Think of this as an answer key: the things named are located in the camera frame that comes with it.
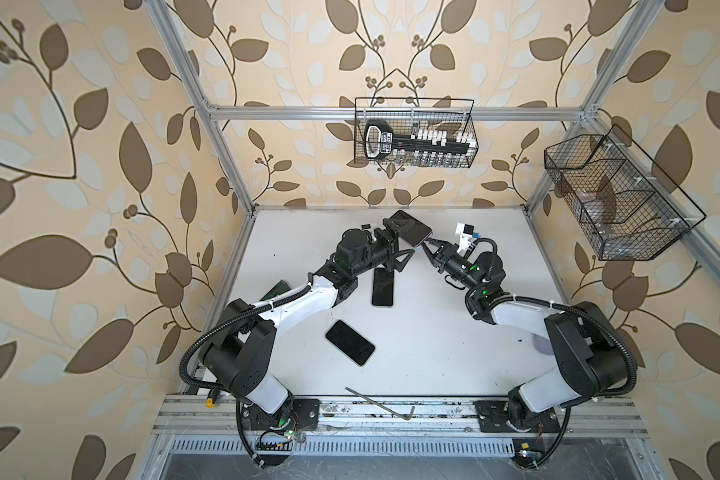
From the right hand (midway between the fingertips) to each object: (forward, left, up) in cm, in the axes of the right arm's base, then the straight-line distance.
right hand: (419, 242), depth 79 cm
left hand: (-2, +1, +7) cm, 7 cm away
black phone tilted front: (-16, +20, -27) cm, 37 cm away
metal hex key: (-36, +5, -26) cm, 45 cm away
